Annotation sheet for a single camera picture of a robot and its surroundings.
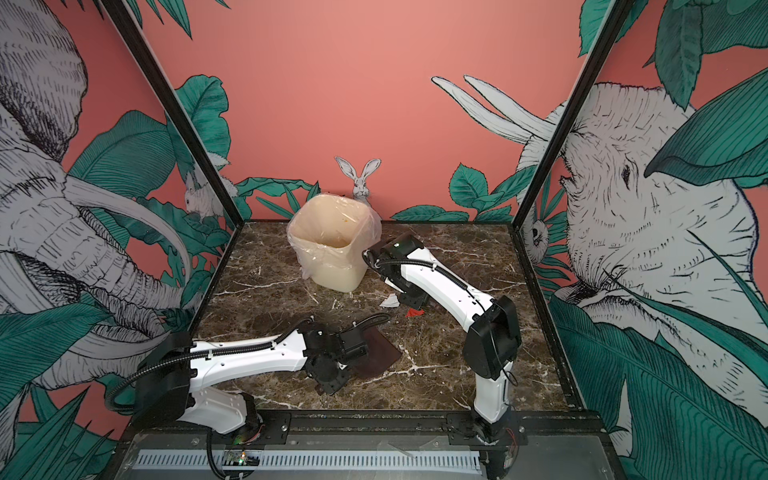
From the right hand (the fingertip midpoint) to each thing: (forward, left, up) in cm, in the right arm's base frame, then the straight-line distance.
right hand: (426, 294), depth 79 cm
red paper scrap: (+4, +3, -18) cm, 19 cm away
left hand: (-19, +24, -12) cm, 33 cm away
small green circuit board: (-35, +45, -17) cm, 60 cm away
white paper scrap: (+7, +10, -16) cm, 20 cm away
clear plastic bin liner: (+29, +31, -6) cm, 42 cm away
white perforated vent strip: (-36, +28, -17) cm, 48 cm away
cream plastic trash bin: (+11, +24, -11) cm, 29 cm away
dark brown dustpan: (-11, +12, -15) cm, 22 cm away
